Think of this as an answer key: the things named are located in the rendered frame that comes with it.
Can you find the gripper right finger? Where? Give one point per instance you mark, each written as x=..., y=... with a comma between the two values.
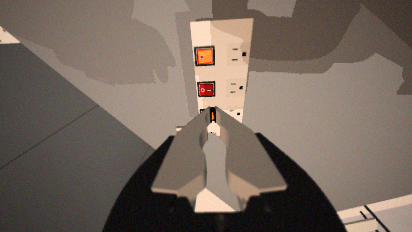
x=255, y=166

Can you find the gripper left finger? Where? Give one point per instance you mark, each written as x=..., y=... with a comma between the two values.
x=176, y=168

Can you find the white power strip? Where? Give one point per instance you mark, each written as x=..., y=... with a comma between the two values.
x=221, y=51

